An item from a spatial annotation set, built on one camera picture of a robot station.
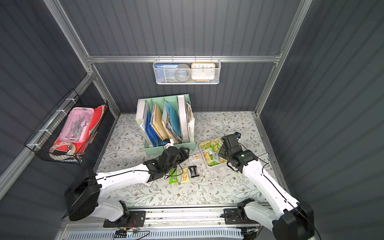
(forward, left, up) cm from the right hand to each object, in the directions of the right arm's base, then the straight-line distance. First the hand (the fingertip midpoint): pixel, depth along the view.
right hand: (227, 149), depth 81 cm
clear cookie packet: (+2, +18, -14) cm, 23 cm away
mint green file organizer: (+15, +35, +7) cm, 39 cm away
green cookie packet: (-11, +31, -14) cm, 35 cm away
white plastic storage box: (+1, +13, -12) cm, 18 cm away
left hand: (0, +22, 0) cm, 22 cm away
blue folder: (+9, +44, +1) cm, 45 cm away
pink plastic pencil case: (+3, +76, +16) cm, 77 cm away
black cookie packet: (-6, +19, -14) cm, 24 cm away
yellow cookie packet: (-10, +23, -14) cm, 29 cm away
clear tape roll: (-8, +74, +13) cm, 75 cm away
